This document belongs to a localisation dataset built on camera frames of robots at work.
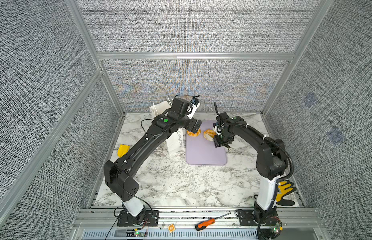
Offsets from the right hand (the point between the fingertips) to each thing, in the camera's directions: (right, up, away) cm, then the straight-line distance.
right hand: (219, 143), depth 94 cm
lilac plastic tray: (-12, -6, +4) cm, 13 cm away
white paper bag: (-27, 0, -3) cm, 27 cm away
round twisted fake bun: (-6, +5, +3) cm, 9 cm away
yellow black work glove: (+32, -22, -14) cm, 41 cm away
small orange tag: (-28, -37, -24) cm, 52 cm away
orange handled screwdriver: (-14, -36, -24) cm, 45 cm away
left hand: (-17, +15, -17) cm, 28 cm away
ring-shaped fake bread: (-15, +5, +9) cm, 18 cm away
